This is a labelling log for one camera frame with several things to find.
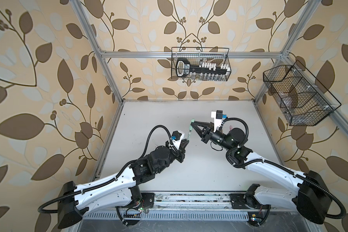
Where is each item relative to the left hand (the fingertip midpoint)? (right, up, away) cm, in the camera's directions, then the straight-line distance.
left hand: (188, 140), depth 67 cm
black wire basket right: (+59, +20, +7) cm, 63 cm away
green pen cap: (+2, +9, -3) cm, 10 cm away
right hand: (+2, +8, -3) cm, 8 cm away
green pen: (+1, +5, -2) cm, 6 cm away
